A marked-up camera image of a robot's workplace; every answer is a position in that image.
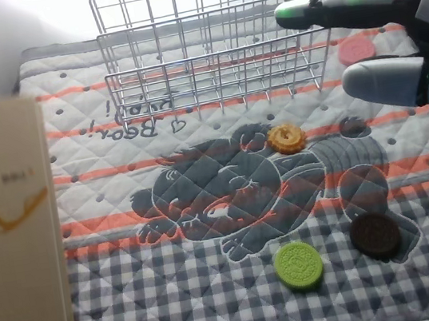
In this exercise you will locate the grey quilt with bear print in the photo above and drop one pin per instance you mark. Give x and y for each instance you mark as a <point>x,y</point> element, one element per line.
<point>157,290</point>

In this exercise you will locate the brown toy sandwich cookie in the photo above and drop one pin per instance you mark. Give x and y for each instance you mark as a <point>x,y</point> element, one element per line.
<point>375,236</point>

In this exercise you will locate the pink toy sandwich cookie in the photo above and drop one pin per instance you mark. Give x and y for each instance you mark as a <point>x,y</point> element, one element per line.
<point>355,51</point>

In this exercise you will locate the cream cover book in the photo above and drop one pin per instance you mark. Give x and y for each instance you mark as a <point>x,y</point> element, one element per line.
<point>12,239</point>

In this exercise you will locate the yellow toy butter cookie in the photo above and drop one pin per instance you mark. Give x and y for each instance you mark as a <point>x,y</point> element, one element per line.
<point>287,139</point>

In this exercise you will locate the green toy sandwich cookie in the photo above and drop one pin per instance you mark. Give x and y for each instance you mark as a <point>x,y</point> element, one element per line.
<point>299,265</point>

